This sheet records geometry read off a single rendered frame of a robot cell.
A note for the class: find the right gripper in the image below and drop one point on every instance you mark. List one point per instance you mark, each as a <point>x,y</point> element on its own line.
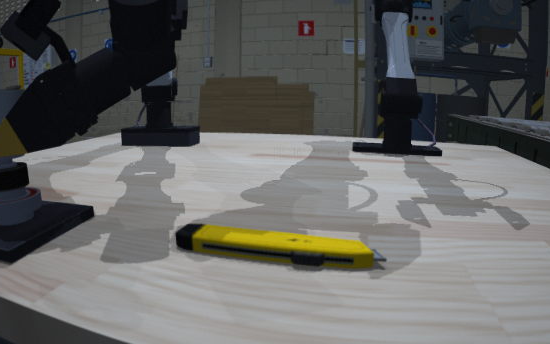
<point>32,126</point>

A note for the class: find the yellow utility knife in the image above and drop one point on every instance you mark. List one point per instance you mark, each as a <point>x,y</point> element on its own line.
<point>276,246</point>

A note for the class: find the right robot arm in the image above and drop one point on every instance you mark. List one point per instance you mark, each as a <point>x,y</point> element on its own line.
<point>138,25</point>

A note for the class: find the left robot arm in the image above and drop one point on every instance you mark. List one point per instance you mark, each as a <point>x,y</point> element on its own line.
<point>399,97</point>

